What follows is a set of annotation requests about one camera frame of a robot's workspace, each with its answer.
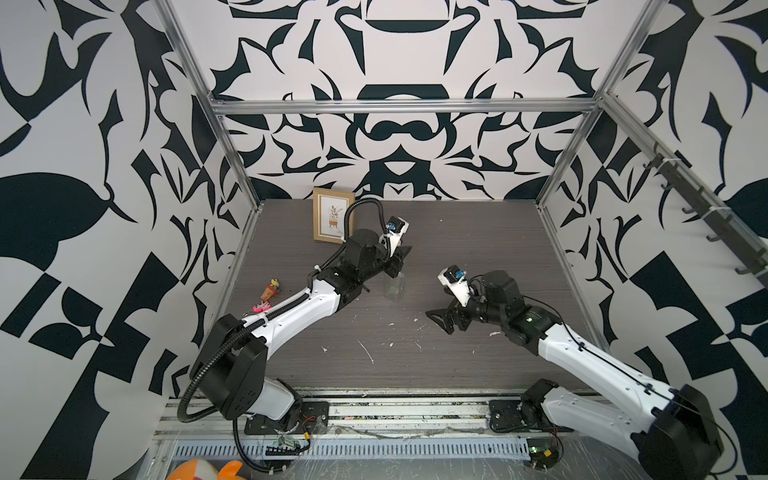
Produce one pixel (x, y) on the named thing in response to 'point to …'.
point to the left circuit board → (285, 447)
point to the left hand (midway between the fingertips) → (401, 238)
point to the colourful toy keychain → (269, 292)
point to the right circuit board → (543, 452)
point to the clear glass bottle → (394, 287)
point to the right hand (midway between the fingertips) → (436, 296)
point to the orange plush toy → (199, 469)
